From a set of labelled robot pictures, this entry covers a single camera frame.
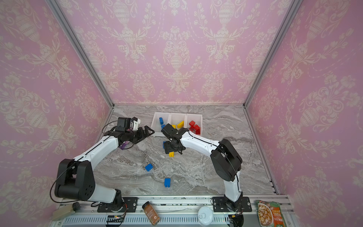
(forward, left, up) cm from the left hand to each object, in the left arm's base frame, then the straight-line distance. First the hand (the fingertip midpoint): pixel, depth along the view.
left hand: (150, 134), depth 88 cm
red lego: (+17, -27, -10) cm, 33 cm away
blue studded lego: (+21, -3, -11) cm, 24 cm away
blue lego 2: (+2, -7, -13) cm, 15 cm away
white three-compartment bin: (+23, -14, -11) cm, 29 cm away
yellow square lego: (-8, -13, -10) cm, 19 cm away
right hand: (-7, -14, -6) cm, 16 cm away
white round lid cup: (-41, -32, -7) cm, 52 cm away
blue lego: (+15, -5, -11) cm, 20 cm away
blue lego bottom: (-25, -12, -12) cm, 30 cm away
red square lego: (+12, -27, -10) cm, 31 cm away
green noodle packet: (-39, -65, -12) cm, 77 cm away
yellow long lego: (+15, -18, -10) cm, 26 cm away
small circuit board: (-42, +14, -16) cm, 47 cm away
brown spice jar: (-40, -6, -9) cm, 41 cm away
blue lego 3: (-15, 0, -13) cm, 20 cm away
